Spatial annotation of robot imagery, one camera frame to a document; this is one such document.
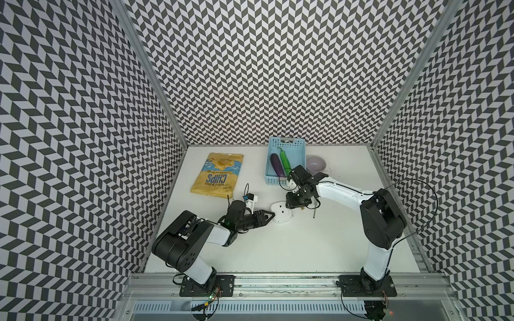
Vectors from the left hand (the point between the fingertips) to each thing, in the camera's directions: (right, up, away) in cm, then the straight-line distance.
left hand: (271, 218), depth 87 cm
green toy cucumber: (+9, +25, +21) cm, 34 cm away
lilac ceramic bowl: (+25, +23, +20) cm, 40 cm away
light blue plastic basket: (+15, +32, +28) cm, 45 cm away
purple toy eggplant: (+4, +23, +21) cm, 31 cm away
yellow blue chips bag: (-27, +18, +15) cm, 35 cm away
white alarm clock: (+5, +2, +2) cm, 5 cm away
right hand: (+9, +4, +2) cm, 10 cm away
